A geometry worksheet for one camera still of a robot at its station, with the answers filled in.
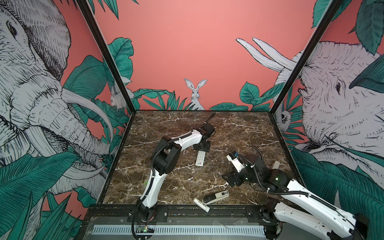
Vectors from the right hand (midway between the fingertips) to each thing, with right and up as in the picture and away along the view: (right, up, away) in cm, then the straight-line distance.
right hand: (225, 171), depth 73 cm
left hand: (-9, +9, +24) cm, 27 cm away
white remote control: (-12, +3, +19) cm, 22 cm away
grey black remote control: (-6, -14, +2) cm, 16 cm away
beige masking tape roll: (+33, -1, +15) cm, 37 cm away
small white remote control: (-12, -18, +3) cm, 22 cm away
